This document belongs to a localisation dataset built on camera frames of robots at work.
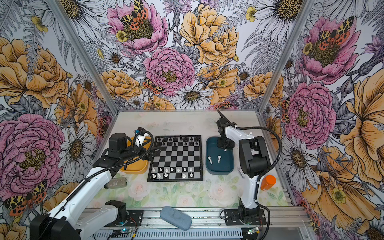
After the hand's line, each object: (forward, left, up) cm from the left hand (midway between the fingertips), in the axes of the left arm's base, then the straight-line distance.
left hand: (154, 148), depth 80 cm
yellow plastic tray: (-5, +10, -12) cm, 16 cm away
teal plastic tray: (-2, -41, -17) cm, 44 cm away
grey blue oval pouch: (-29, -12, -15) cm, 35 cm away
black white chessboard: (+1, -12, -15) cm, 19 cm away
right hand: (+7, -41, -15) cm, 44 cm away
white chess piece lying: (+2, -30, -16) cm, 34 cm away
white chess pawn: (+3, -36, -16) cm, 40 cm away
